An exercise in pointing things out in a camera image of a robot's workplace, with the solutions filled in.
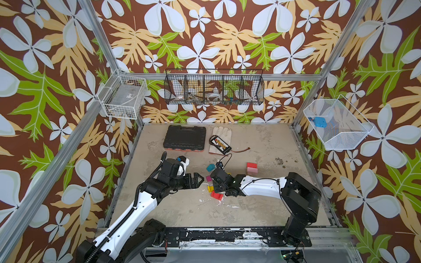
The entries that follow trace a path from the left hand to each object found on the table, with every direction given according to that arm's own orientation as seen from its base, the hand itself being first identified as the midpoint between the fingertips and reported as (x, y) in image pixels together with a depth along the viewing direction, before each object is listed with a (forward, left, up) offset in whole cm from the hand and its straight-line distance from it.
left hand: (196, 177), depth 77 cm
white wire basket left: (+38, +40, +18) cm, 59 cm away
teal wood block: (+11, -7, -10) cm, 17 cm away
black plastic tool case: (+35, +10, -13) cm, 38 cm away
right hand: (+3, -9, -13) cm, 16 cm away
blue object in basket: (+28, -65, +11) cm, 72 cm away
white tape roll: (+49, -9, +11) cm, 51 cm away
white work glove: (+40, -17, -14) cm, 45 cm away
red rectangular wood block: (+16, -32, -15) cm, 39 cm away
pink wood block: (+11, -31, -13) cm, 35 cm away
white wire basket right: (+20, -72, +16) cm, 77 cm away
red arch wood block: (-3, -10, -15) cm, 18 cm away
